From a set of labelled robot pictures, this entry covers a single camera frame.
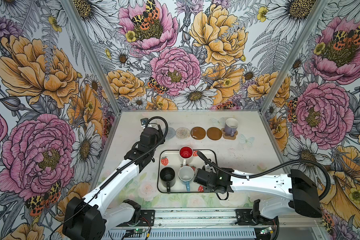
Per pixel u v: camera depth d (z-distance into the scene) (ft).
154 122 2.14
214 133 3.58
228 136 3.46
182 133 3.55
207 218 2.50
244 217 2.43
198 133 3.54
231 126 3.49
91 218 1.25
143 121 2.25
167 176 2.79
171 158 3.11
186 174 2.80
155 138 2.04
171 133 3.56
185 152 3.06
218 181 1.80
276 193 1.47
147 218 2.41
